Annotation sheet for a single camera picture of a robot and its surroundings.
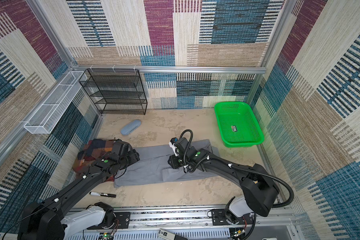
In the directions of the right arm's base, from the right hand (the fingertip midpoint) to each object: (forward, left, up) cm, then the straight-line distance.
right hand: (171, 163), depth 82 cm
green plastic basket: (+32, -47, -10) cm, 58 cm away
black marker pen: (-12, +37, -8) cm, 39 cm away
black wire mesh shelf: (+54, +40, +7) cm, 67 cm away
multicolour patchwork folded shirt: (+10, +48, -4) cm, 49 cm away
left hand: (+6, +20, +1) cm, 21 cm away
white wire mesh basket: (+12, +57, +25) cm, 64 cm away
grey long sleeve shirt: (+4, +12, -10) cm, 16 cm away
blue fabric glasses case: (+32, +31, -8) cm, 45 cm away
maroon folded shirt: (+11, +48, -4) cm, 49 cm away
